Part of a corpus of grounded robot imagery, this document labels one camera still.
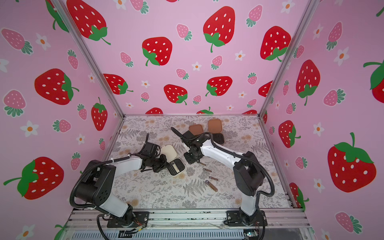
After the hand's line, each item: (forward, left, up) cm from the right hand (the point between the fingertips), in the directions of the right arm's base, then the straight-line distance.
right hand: (188, 160), depth 86 cm
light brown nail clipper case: (+32, -1, -9) cm, 33 cm away
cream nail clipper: (-1, +9, -7) cm, 11 cm away
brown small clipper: (-1, -11, -9) cm, 14 cm away
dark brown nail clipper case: (+35, -16, -9) cm, 39 cm away
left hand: (0, +11, -7) cm, 13 cm away
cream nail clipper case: (0, +8, -8) cm, 11 cm away
